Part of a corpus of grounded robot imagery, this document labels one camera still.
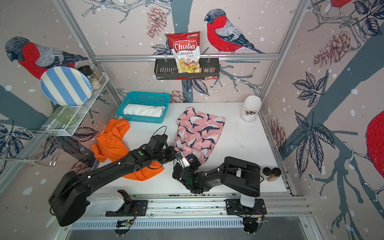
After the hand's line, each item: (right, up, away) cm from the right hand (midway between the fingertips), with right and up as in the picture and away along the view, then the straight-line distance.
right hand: (185, 158), depth 87 cm
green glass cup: (-56, +26, -17) cm, 65 cm away
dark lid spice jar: (-51, +44, -4) cm, 67 cm away
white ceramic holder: (+47, +32, +19) cm, 60 cm away
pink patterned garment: (+8, +13, +14) cm, 21 cm away
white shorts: (-33, +30, +21) cm, 49 cm away
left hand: (-1, +5, -7) cm, 9 cm away
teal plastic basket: (-34, +40, +31) cm, 61 cm away
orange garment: (-49, +7, +8) cm, 50 cm away
